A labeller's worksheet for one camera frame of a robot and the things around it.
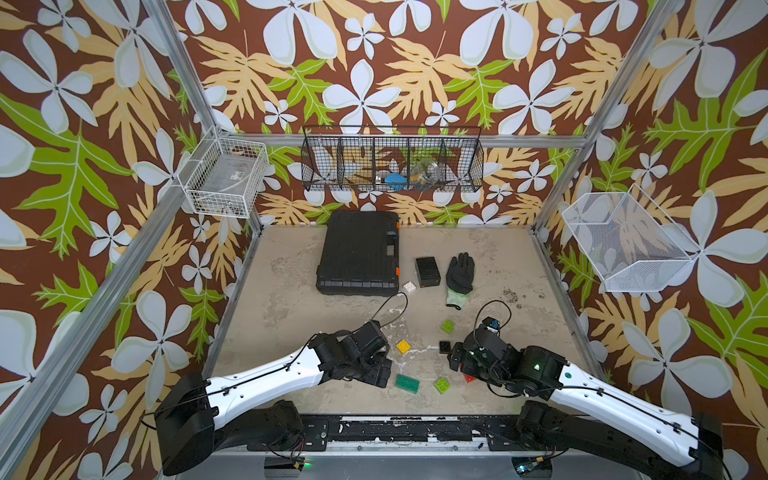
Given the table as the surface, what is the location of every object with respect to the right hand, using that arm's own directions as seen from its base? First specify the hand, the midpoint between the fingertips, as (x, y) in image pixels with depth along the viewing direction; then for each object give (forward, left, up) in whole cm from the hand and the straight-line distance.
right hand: (453, 361), depth 76 cm
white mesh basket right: (+26, -48, +17) cm, 57 cm away
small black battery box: (+35, +3, -8) cm, 36 cm away
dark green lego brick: (-3, +12, -9) cm, 15 cm away
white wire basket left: (+46, +66, +25) cm, 84 cm away
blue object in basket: (+51, +14, +19) cm, 56 cm away
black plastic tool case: (+38, +26, -2) cm, 46 cm away
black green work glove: (+33, -9, -9) cm, 35 cm away
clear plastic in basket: (+57, +3, +18) cm, 60 cm away
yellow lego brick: (+8, +12, -8) cm, 17 cm away
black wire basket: (+60, +17, +22) cm, 66 cm away
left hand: (-1, +19, -3) cm, 20 cm away
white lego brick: (+29, +9, -8) cm, 31 cm away
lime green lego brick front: (-4, +2, -8) cm, 9 cm away
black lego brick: (+7, +1, -7) cm, 10 cm away
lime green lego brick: (+15, -2, -9) cm, 17 cm away
